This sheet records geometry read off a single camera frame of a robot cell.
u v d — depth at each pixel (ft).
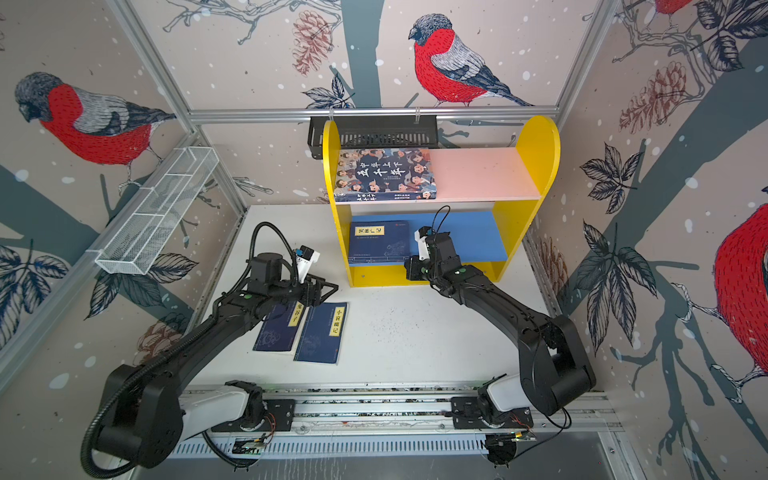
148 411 1.32
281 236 2.39
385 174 2.26
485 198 2.23
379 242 2.93
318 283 2.45
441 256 2.15
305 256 2.41
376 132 3.36
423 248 2.54
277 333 2.83
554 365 1.39
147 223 2.47
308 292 2.38
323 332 2.92
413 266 2.50
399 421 2.40
